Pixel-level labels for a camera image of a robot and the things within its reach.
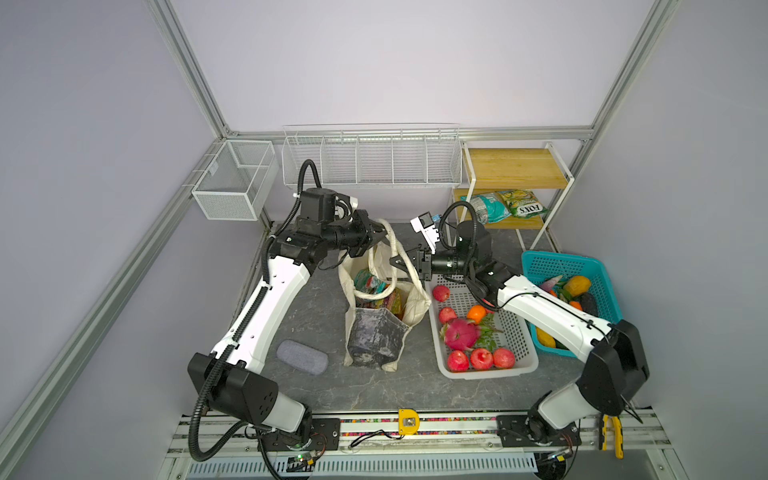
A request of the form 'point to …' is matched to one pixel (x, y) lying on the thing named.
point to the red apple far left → (441, 293)
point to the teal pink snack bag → (366, 282)
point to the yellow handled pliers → (618, 435)
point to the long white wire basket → (373, 154)
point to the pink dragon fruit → (459, 334)
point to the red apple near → (458, 361)
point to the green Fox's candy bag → (523, 203)
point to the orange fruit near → (477, 313)
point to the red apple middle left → (447, 315)
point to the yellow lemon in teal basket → (577, 285)
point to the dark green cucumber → (589, 304)
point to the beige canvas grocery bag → (374, 333)
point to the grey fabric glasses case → (304, 358)
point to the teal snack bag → (489, 207)
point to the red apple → (481, 359)
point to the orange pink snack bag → (395, 303)
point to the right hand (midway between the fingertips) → (390, 265)
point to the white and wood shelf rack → (497, 170)
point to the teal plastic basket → (537, 266)
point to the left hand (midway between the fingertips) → (393, 233)
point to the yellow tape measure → (408, 421)
